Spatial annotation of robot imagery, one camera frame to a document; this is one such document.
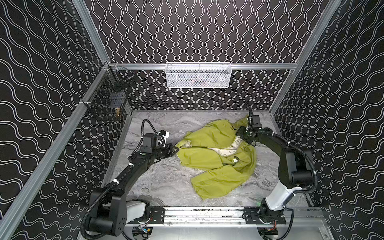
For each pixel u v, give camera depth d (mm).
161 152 717
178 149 832
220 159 880
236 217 753
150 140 660
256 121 769
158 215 728
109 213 406
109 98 906
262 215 676
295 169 483
